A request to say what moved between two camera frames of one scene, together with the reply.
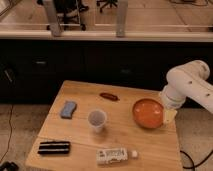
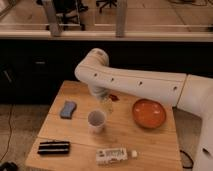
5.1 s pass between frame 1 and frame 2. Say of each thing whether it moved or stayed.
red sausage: stayed
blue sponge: stayed
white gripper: moved
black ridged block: stayed
